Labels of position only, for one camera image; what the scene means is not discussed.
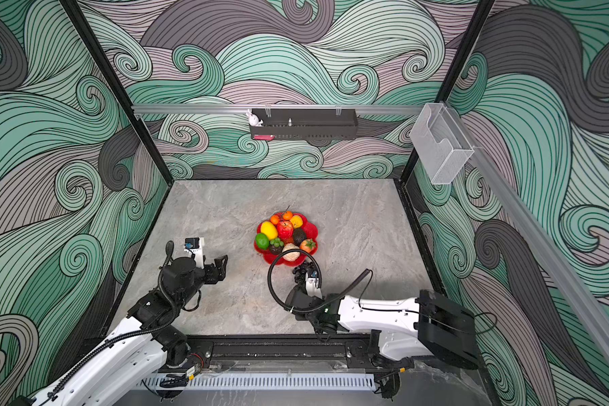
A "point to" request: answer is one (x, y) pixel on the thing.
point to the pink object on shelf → (264, 137)
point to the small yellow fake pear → (297, 221)
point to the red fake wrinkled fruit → (285, 229)
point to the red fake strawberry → (308, 245)
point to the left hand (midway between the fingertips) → (217, 255)
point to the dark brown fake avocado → (276, 246)
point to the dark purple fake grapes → (300, 271)
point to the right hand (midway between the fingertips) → (301, 306)
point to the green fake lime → (262, 241)
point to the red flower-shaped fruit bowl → (311, 233)
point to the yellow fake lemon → (269, 229)
